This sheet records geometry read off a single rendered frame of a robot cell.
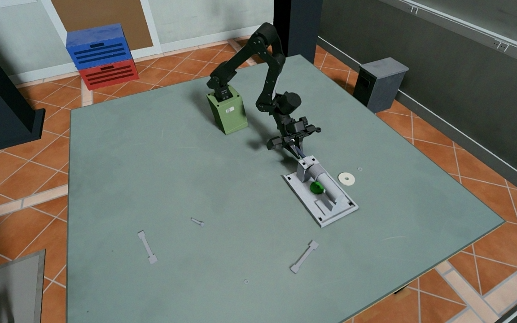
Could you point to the white flat washer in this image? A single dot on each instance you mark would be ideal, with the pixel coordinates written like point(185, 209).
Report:
point(342, 177)

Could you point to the green ring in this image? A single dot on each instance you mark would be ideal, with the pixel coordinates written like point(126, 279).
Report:
point(315, 190)

